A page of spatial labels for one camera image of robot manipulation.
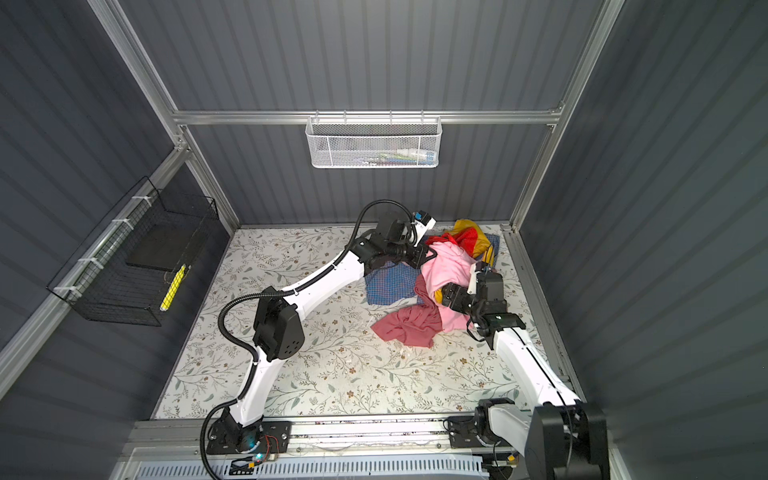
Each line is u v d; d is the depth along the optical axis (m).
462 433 0.74
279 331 0.54
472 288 0.76
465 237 1.06
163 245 0.74
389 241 0.69
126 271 0.72
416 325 0.90
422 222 0.75
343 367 0.85
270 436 0.73
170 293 0.68
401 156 0.91
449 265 0.81
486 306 0.64
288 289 0.56
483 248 1.01
